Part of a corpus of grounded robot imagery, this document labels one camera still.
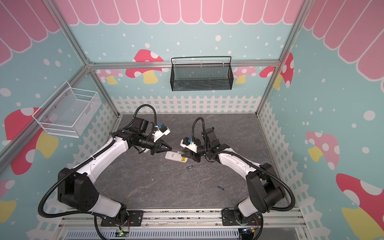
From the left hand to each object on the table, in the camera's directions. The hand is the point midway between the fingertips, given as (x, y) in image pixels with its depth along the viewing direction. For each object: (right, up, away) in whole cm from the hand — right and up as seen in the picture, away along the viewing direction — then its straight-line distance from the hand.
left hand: (169, 151), depth 77 cm
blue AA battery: (+10, -12, +15) cm, 22 cm away
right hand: (+7, -1, +4) cm, 8 cm away
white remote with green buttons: (+1, -6, +17) cm, 18 cm away
